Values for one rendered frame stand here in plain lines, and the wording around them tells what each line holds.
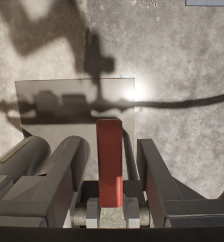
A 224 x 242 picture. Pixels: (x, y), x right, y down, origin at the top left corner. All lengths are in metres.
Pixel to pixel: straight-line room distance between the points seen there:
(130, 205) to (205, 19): 0.60
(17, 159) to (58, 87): 0.35
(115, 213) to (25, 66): 0.58
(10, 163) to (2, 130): 0.45
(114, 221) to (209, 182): 0.69
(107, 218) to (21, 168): 0.19
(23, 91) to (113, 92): 0.31
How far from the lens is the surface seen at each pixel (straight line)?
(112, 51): 0.61
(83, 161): 0.16
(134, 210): 0.23
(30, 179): 0.26
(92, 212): 0.23
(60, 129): 0.67
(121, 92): 0.60
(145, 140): 0.15
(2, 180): 0.28
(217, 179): 0.86
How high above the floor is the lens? 0.61
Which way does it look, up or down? 73 degrees down
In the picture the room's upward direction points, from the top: 177 degrees counter-clockwise
